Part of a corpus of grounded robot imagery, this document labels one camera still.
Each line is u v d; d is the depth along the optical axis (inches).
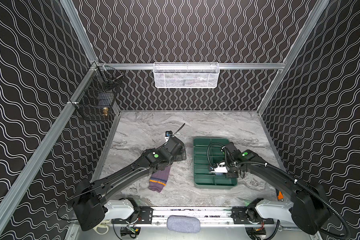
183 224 27.6
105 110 32.5
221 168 28.3
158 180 33.7
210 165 27.9
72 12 27.8
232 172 28.1
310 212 16.1
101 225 28.1
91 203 15.2
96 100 36.9
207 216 30.0
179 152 24.0
